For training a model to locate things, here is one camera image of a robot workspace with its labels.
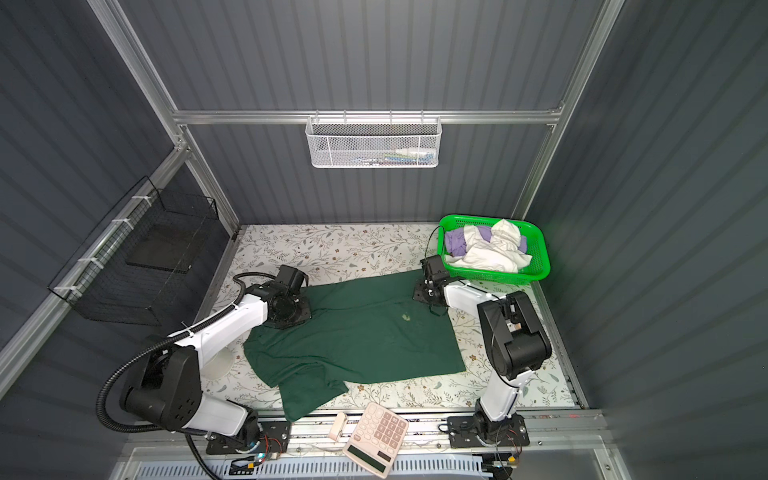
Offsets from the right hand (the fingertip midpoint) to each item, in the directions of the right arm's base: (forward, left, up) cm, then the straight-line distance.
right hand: (424, 293), depth 98 cm
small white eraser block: (-38, +24, 0) cm, 45 cm away
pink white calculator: (-41, +14, 0) cm, 44 cm away
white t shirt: (+12, -27, +5) cm, 30 cm away
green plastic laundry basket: (+17, -41, +3) cm, 44 cm away
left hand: (-10, +37, +4) cm, 38 cm away
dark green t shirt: (-11, +20, -3) cm, 24 cm away
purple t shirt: (+19, -13, +3) cm, 23 cm away
